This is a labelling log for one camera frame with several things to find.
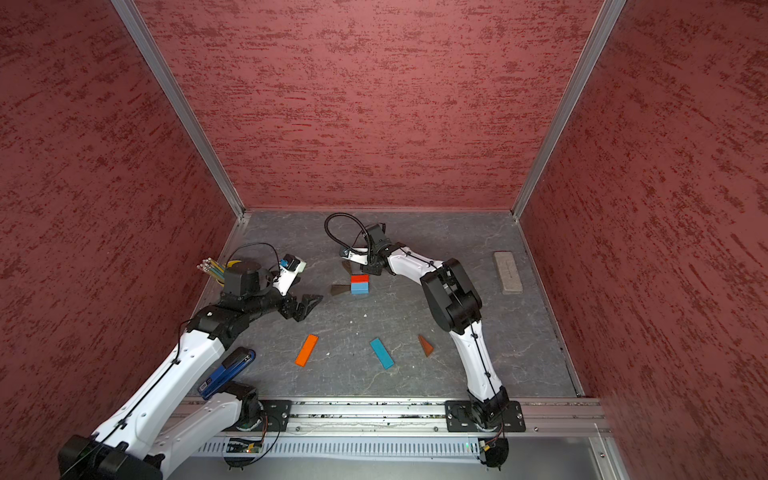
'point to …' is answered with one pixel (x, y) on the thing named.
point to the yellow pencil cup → (231, 262)
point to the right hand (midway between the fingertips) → (370, 258)
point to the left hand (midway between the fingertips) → (306, 293)
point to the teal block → (382, 353)
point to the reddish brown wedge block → (427, 348)
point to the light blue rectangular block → (360, 288)
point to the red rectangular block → (360, 278)
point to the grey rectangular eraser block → (508, 273)
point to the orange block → (306, 349)
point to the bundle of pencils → (216, 269)
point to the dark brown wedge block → (339, 288)
